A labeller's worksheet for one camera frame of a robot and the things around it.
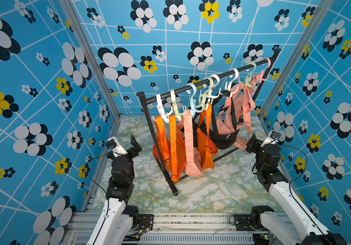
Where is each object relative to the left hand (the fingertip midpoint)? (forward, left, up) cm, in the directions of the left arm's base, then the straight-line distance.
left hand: (125, 138), depth 71 cm
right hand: (+4, -70, -4) cm, 70 cm away
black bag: (+10, -52, -17) cm, 55 cm away
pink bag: (-9, -33, -10) cm, 35 cm away
